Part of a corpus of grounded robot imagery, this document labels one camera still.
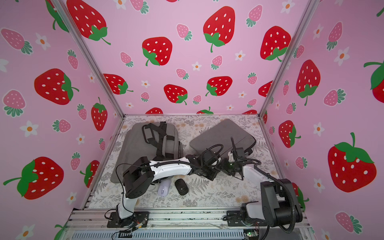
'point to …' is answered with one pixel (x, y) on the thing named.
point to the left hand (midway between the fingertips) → (219, 176)
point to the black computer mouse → (181, 186)
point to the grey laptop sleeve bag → (218, 139)
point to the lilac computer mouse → (164, 187)
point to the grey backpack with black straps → (157, 140)
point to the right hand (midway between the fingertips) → (217, 167)
